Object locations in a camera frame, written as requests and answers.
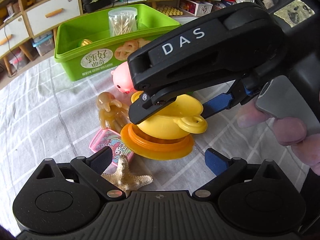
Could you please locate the pink pig toy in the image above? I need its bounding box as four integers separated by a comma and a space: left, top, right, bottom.
111, 61, 136, 94

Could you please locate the green plastic cookie box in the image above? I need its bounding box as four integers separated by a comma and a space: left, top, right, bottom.
54, 4, 180, 81

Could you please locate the beige starfish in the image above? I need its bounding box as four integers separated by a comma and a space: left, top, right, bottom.
101, 155, 153, 196

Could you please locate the right hand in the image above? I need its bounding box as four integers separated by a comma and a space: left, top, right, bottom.
237, 99, 319, 175

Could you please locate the cotton swab jar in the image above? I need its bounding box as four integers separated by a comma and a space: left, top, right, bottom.
108, 7, 138, 37

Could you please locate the yellow toy pot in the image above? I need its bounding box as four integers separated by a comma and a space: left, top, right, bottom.
137, 94, 208, 140

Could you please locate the grey checked tablecloth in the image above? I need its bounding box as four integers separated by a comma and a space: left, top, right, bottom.
1, 58, 309, 235

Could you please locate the wooden drawer cabinet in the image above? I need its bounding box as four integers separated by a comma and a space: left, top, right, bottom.
0, 0, 226, 75

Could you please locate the yellow egg tray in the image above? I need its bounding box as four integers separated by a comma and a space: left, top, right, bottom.
156, 5, 183, 16

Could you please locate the black bag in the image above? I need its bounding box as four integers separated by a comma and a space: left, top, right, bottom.
81, 0, 111, 13

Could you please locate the yellow corn toy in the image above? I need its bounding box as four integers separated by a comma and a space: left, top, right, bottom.
80, 38, 93, 47

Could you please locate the pink card box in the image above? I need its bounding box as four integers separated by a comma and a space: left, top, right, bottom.
89, 128, 135, 167

